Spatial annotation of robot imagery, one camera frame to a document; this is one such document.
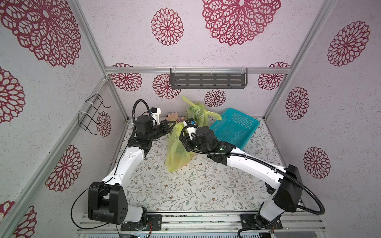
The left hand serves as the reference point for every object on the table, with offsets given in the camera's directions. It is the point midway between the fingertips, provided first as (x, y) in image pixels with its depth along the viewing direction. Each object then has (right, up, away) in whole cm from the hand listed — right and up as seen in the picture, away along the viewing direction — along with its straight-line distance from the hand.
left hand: (176, 122), depth 78 cm
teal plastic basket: (+43, -2, +36) cm, 56 cm away
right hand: (+3, -6, -4) cm, 8 cm away
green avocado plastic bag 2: (+1, -17, +1) cm, 17 cm away
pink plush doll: (-4, +7, +32) cm, 33 cm away
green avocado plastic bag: (+12, +8, +16) cm, 22 cm away
